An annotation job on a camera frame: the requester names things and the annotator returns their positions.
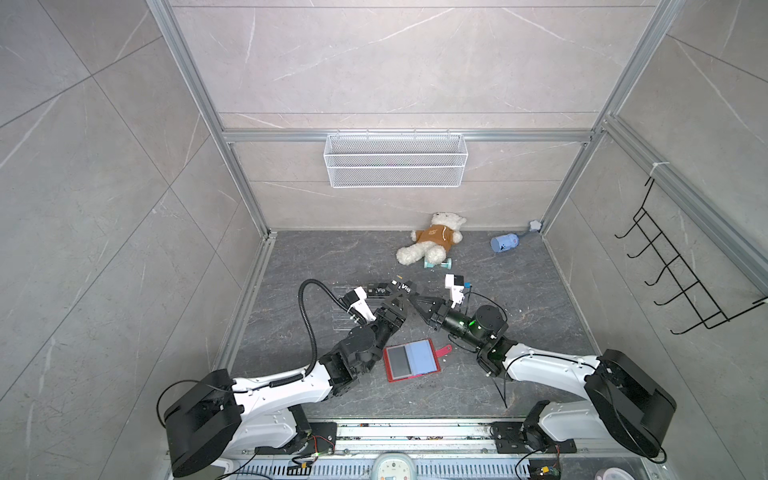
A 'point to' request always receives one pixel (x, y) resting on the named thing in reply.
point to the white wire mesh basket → (396, 161)
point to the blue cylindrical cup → (504, 242)
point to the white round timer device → (393, 466)
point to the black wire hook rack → (705, 307)
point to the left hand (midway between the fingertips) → (406, 291)
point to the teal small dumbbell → (448, 264)
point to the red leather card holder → (412, 359)
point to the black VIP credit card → (378, 289)
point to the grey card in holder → (399, 361)
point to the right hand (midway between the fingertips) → (409, 300)
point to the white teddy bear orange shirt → (434, 240)
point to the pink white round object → (614, 473)
